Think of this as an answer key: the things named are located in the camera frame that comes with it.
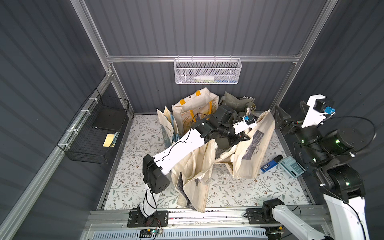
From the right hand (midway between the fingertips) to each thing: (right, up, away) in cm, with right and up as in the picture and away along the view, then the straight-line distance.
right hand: (292, 104), depth 49 cm
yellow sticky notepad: (-76, -14, +25) cm, 81 cm away
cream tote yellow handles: (-36, +3, +43) cm, 56 cm away
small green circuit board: (-55, -58, +22) cm, 83 cm away
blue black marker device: (+16, -29, +41) cm, 53 cm away
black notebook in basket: (-81, -2, +35) cm, 88 cm away
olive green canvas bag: (-4, +6, +46) cm, 46 cm away
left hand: (-8, -12, +16) cm, 22 cm away
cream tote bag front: (-34, -29, +13) cm, 46 cm away
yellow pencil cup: (+3, +5, +40) cm, 40 cm away
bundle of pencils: (+4, +13, +56) cm, 58 cm away
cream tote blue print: (-48, -7, +38) cm, 61 cm away
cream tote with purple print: (-9, -21, +19) cm, 30 cm away
